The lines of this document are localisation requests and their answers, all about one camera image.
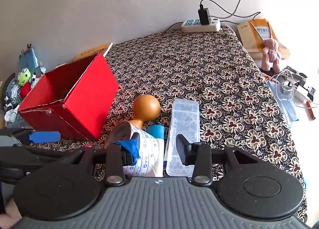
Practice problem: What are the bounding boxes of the clear plastic case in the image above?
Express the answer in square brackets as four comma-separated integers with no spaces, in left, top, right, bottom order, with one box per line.
[163,98,201,178]

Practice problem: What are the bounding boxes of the blue capped white bottle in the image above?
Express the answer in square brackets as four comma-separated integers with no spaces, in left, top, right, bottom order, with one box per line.
[145,124,165,178]

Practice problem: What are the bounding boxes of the orange gourd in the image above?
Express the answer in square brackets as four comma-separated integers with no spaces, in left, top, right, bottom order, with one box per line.
[129,95,160,129]

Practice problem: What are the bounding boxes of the person's hand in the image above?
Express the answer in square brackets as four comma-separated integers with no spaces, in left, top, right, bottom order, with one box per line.
[0,198,22,229]

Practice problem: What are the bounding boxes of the red cardboard box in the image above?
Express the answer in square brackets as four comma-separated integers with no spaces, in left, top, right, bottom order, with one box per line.
[18,52,119,141]

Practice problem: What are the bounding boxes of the floral patterned tablecloth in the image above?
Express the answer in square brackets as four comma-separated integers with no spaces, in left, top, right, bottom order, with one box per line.
[30,23,308,223]

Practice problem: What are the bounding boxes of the green frog plush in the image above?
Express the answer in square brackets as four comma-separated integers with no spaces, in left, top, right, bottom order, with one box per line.
[17,68,31,86]

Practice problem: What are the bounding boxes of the blue notebook with clips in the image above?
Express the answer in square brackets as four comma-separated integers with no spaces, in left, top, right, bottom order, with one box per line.
[19,44,39,74]

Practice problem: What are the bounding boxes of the blue face mask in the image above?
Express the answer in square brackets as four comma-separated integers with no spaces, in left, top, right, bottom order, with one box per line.
[267,81,299,126]

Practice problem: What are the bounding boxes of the yellow paperback book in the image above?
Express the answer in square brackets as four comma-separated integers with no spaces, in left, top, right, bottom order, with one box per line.
[74,42,113,61]

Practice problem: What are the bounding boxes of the red lighter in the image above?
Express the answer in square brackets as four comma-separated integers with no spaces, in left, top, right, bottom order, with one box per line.
[306,100,316,120]

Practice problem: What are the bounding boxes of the pink plush bear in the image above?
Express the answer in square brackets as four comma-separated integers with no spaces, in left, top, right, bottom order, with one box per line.
[261,38,281,74]

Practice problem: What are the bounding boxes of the white power strip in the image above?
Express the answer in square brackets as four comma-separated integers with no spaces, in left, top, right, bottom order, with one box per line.
[181,17,221,33]

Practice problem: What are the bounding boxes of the orange beige envelope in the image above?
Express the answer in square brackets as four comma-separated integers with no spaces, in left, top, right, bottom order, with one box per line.
[237,19,290,60]

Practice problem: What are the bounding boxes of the black charger plug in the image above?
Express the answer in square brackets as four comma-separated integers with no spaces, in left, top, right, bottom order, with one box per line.
[198,7,210,26]

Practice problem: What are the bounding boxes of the white cable bundle gadgets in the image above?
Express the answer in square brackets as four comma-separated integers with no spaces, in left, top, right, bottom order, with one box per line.
[272,65,318,109]

